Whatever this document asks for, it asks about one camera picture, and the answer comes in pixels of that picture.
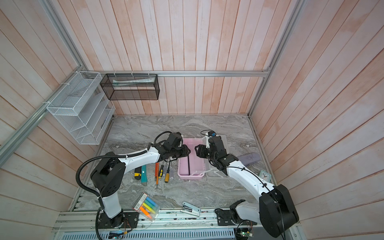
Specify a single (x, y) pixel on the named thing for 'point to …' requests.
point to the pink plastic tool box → (197, 165)
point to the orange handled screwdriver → (167, 175)
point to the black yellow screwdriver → (161, 171)
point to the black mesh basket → (131, 86)
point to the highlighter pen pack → (146, 207)
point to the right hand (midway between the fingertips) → (198, 147)
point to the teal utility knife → (143, 174)
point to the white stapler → (190, 209)
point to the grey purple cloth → (249, 158)
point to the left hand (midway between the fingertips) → (189, 154)
